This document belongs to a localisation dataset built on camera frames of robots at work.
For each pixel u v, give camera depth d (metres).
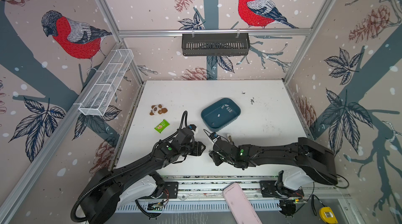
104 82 0.78
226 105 1.04
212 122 0.96
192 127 0.76
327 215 0.66
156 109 1.01
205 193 0.73
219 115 1.00
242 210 0.67
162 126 0.95
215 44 1.04
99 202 0.40
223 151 0.61
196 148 0.71
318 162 0.43
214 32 1.01
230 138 0.86
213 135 0.74
